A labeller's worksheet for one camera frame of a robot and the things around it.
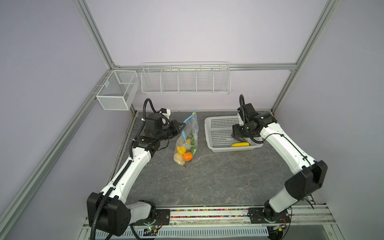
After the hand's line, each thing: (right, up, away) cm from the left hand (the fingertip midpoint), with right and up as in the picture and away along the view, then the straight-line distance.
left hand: (186, 126), depth 74 cm
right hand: (+28, -4, +7) cm, 29 cm away
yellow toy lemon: (-5, -15, +16) cm, 22 cm away
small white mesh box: (-50, +25, +30) cm, 64 cm away
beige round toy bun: (-6, -20, +14) cm, 25 cm away
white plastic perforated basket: (+20, -4, +34) cm, 40 cm away
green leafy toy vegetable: (+3, -12, +8) cm, 15 cm away
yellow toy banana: (+33, -12, +21) cm, 41 cm away
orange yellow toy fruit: (+1, -7, -5) cm, 8 cm away
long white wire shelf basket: (-2, +32, +24) cm, 40 cm away
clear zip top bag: (-1, -12, +16) cm, 19 cm away
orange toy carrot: (0, -18, +12) cm, 22 cm away
